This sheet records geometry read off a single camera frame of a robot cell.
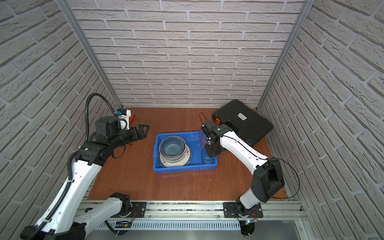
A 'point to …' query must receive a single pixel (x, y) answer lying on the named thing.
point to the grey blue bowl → (172, 147)
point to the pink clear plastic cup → (203, 139)
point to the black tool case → (249, 124)
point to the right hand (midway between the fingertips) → (215, 151)
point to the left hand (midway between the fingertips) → (142, 125)
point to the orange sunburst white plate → (183, 162)
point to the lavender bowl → (173, 159)
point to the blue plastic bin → (195, 141)
